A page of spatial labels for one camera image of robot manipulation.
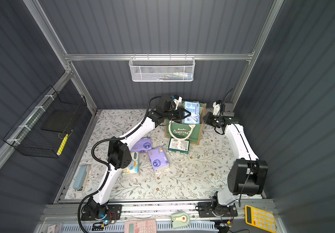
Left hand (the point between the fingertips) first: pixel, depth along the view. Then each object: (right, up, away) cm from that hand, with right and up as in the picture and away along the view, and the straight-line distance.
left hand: (193, 115), depth 84 cm
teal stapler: (-63, -37, -5) cm, 74 cm away
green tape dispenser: (-9, -48, -18) cm, 53 cm away
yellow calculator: (+31, -52, -13) cm, 62 cm away
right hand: (+9, -1, +1) cm, 9 cm away
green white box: (-6, -19, +8) cm, 22 cm away
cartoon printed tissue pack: (-35, -31, -1) cm, 47 cm away
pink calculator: (-28, -53, -16) cm, 62 cm away
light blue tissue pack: (+1, +5, +3) cm, 6 cm away
